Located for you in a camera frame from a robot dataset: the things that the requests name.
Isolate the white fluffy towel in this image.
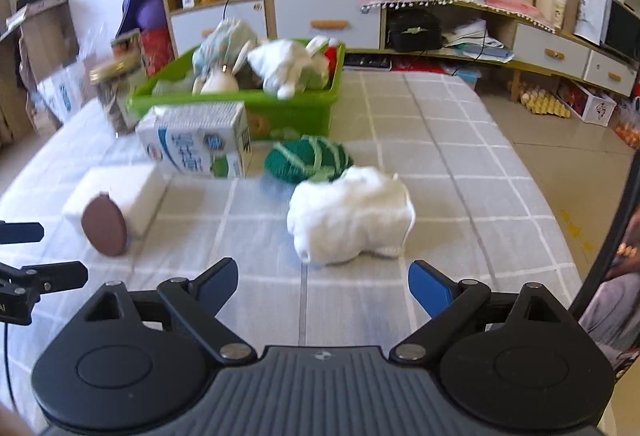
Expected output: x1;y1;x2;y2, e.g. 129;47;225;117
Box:
286;167;416;265

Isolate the white sponge block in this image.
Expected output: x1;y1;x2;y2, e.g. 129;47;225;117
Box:
62;163;168;238

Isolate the green knitted yarn ball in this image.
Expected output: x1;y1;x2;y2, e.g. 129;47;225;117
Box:
264;136;354;185

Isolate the green plastic bin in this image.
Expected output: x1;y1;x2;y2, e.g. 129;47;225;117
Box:
126;45;345;141

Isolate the blue orange patterned doll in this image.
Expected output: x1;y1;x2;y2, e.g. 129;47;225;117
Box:
192;18;259;95

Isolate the white fluffy plush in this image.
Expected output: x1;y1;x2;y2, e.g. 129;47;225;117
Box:
246;36;331;100

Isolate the santa plush toy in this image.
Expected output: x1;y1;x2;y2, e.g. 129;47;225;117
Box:
323;38;342;78

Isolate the brown oval disc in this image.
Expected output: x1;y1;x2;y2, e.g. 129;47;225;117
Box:
80;193;128;257

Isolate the milk carton box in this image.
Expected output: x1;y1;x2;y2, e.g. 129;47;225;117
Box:
136;102;252;178

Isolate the white paper bag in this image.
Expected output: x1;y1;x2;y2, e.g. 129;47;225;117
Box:
37;60;96;123

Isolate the gold lid glass jar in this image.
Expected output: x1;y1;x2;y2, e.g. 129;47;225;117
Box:
89;53;148;136

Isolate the wooden bookshelf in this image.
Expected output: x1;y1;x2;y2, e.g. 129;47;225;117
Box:
1;0;79;146

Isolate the small tin can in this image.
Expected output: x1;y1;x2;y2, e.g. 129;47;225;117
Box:
111;28;145;65

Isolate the red snack bucket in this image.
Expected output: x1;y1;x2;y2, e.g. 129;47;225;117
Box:
141;27;174;68

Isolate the black bag in cabinet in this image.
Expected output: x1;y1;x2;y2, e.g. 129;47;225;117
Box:
385;7;442;53

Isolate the wooden cabinet with drawers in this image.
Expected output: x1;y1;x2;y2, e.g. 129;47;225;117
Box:
164;0;638;96

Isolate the microwave oven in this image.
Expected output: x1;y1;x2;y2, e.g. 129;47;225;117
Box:
574;0;639;62

